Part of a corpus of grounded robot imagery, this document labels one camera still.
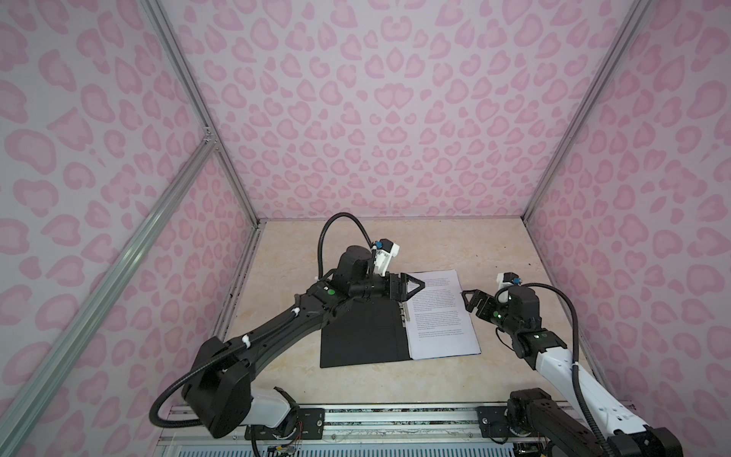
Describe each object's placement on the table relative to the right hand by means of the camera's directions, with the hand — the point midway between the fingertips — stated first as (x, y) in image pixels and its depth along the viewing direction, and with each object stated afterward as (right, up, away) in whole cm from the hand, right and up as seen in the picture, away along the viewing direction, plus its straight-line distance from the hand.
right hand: (474, 295), depth 83 cm
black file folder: (-32, -13, +6) cm, 35 cm away
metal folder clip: (-19, -7, +10) cm, 23 cm away
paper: (-9, -9, +9) cm, 15 cm away
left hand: (-18, +6, -11) cm, 22 cm away
